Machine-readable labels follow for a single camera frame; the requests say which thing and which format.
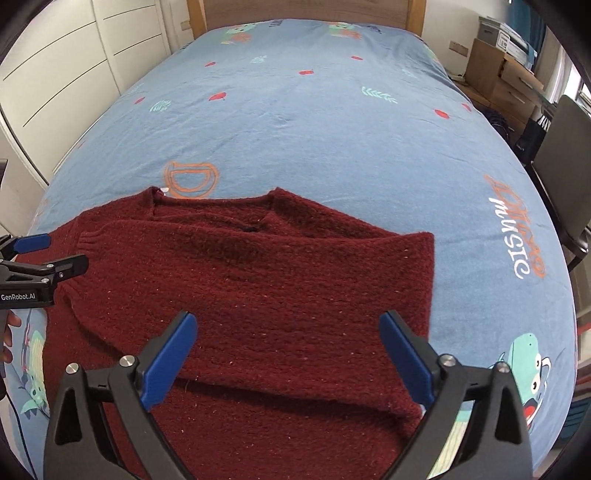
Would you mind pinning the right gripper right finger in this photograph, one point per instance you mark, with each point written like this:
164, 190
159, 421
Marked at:
479, 407

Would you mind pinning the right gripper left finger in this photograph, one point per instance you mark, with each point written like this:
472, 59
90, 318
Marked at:
80, 443

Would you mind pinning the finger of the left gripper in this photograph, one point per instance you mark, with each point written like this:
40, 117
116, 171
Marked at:
56, 270
12, 246

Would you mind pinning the dark red knit sweater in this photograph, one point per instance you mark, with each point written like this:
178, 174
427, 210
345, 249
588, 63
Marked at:
288, 378

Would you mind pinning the person left hand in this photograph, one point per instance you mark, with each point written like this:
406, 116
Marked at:
13, 321

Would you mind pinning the white wardrobe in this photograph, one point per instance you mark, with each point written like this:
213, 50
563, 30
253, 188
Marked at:
73, 61

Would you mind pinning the grey office chair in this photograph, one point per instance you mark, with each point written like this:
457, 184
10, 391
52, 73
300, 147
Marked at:
560, 172

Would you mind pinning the wooden headboard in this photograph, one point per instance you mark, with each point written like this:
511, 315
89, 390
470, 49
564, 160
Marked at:
211, 14

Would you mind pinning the blue cartoon bed cover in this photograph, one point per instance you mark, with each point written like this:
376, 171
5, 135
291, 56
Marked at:
363, 120

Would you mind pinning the wooden drawer cabinet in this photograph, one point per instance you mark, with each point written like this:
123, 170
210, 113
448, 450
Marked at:
494, 79

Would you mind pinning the white printer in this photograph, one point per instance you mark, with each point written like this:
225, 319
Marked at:
505, 38

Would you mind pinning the wall socket plate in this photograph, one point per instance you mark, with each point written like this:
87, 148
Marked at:
459, 48

